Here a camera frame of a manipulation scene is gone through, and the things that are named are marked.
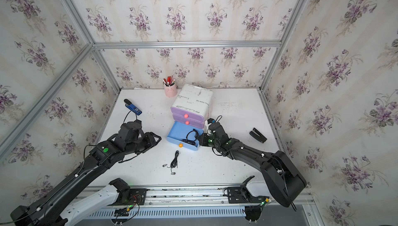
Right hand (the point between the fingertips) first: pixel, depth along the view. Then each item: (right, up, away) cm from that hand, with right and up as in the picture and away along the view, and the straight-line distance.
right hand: (199, 138), depth 85 cm
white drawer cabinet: (-1, +23, +1) cm, 23 cm away
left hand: (-18, +2, -13) cm, 22 cm away
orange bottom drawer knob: (-10, -4, +1) cm, 11 cm away
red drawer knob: (-7, +13, -4) cm, 15 cm away
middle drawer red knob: (-7, +9, +2) cm, 11 cm away
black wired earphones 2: (-14, -14, -2) cm, 20 cm away
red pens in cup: (-21, +35, +26) cm, 49 cm away
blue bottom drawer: (-13, +2, +10) cm, 16 cm away
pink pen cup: (-20, +28, +25) cm, 43 cm away
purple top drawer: (-8, +14, -5) cm, 17 cm away
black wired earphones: (-5, -3, +6) cm, 9 cm away
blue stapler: (-47, +17, +22) cm, 54 cm away
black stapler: (+35, 0, +8) cm, 36 cm away
